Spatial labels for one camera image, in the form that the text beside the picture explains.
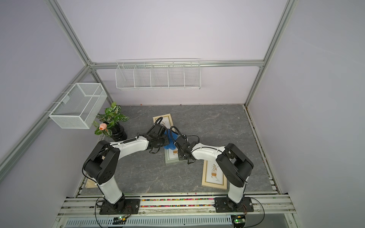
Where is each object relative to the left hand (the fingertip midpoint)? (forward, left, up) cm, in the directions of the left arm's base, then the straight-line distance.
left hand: (168, 141), depth 95 cm
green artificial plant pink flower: (+7, +31, +20) cm, 37 cm away
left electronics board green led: (-41, +24, -5) cm, 48 cm away
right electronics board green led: (-46, -36, -6) cm, 59 cm away
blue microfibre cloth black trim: (-5, -2, +3) cm, 6 cm away
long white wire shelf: (+40, -7, +25) cm, 48 cm away
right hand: (-8, -10, -3) cm, 13 cm away
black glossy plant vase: (+6, +33, +4) cm, 34 cm away
